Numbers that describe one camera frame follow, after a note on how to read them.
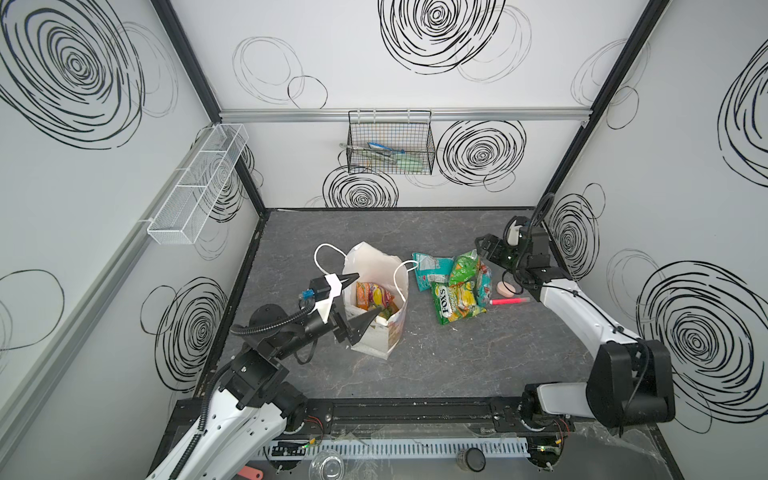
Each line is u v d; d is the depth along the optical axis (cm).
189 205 75
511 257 73
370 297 87
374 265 81
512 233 77
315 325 53
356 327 51
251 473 65
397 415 75
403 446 71
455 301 89
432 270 96
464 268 89
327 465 68
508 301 94
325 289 48
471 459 61
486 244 78
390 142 89
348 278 61
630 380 42
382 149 91
